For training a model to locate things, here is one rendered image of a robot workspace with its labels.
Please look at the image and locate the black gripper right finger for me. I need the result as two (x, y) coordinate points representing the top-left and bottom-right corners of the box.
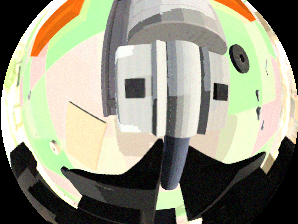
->
(178, 145), (266, 221)

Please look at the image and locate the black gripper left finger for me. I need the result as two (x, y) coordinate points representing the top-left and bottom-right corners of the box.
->
(65, 137), (164, 224)

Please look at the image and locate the orange rectangular tray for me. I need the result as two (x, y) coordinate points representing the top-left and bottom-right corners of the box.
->
(216, 0), (255, 22)
(31, 0), (84, 56)

